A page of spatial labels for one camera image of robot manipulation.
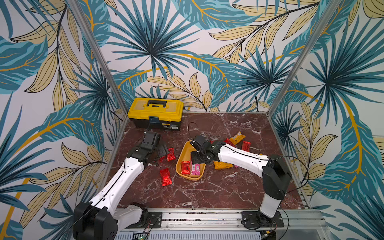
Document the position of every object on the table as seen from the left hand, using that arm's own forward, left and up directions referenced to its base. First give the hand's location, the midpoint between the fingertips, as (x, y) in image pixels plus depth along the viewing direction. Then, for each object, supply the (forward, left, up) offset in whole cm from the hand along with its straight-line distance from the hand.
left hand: (161, 152), depth 81 cm
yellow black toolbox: (+29, +7, 0) cm, 29 cm away
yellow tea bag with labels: (+18, -47, -11) cm, 52 cm away
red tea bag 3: (-3, -13, -12) cm, 18 cm away
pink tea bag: (-4, -19, -13) cm, 23 cm away
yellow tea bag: (-1, -33, -12) cm, 36 cm away
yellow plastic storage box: (+5, -13, -12) cm, 18 cm away
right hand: (0, -18, -6) cm, 19 cm away
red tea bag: (+4, -4, -12) cm, 13 cm away
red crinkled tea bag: (+12, -52, -12) cm, 55 cm away
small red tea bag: (+16, -41, -12) cm, 45 cm away
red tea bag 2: (-9, -2, -12) cm, 15 cm away
